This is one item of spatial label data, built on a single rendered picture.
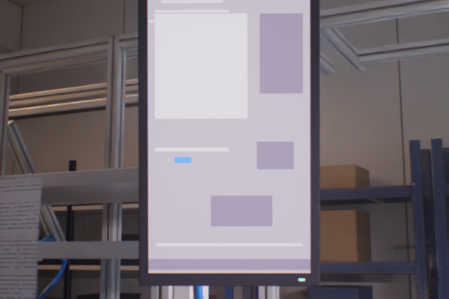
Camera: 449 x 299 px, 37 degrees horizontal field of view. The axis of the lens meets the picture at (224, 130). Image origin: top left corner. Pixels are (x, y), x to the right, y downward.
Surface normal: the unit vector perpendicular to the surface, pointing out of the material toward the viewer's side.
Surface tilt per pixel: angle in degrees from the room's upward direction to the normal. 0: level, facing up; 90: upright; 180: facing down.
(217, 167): 101
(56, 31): 90
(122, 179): 90
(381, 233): 90
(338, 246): 90
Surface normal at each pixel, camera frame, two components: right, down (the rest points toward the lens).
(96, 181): -0.44, -0.17
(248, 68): -0.01, 0.00
